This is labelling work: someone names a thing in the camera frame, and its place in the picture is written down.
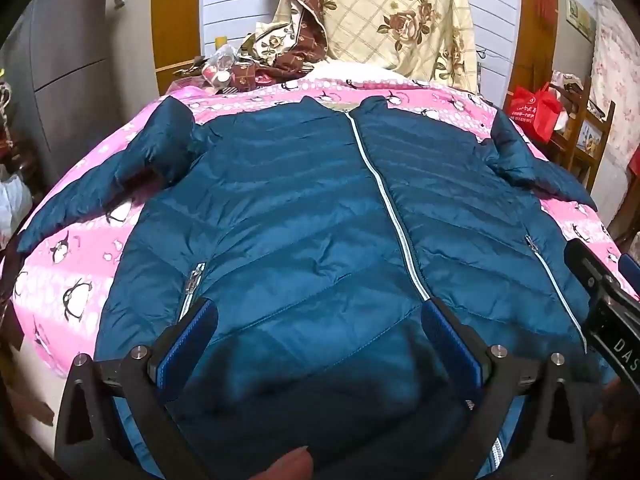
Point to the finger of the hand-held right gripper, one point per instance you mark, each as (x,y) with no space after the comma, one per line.
(587,265)

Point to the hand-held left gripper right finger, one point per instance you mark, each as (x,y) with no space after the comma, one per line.
(450,340)

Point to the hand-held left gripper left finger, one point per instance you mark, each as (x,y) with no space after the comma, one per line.
(192,330)

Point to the teal puffer jacket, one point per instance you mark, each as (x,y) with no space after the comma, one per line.
(300,220)

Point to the person's left hand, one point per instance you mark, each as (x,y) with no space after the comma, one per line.
(290,466)

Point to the wooden chair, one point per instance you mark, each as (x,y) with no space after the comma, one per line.
(585,135)

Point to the pink penguin print blanket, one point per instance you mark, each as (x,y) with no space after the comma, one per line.
(65,280)

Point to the red shopping bag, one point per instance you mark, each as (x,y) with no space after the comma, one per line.
(535,110)

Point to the pink floral curtain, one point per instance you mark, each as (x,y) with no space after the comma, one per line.
(617,85)

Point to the white plastic bag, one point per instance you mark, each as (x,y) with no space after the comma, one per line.
(12,205)

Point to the clear bag of bottles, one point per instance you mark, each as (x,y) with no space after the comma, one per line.
(220,67)

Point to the white pillow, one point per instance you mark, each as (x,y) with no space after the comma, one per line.
(350,71)

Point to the grey refrigerator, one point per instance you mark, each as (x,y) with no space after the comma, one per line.
(60,65)

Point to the cream floral quilt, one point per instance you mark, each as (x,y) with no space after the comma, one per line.
(390,15)

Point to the small wall picture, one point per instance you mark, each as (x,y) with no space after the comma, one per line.
(580,15)

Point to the wooden arch frame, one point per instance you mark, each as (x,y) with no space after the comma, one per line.
(175,25)

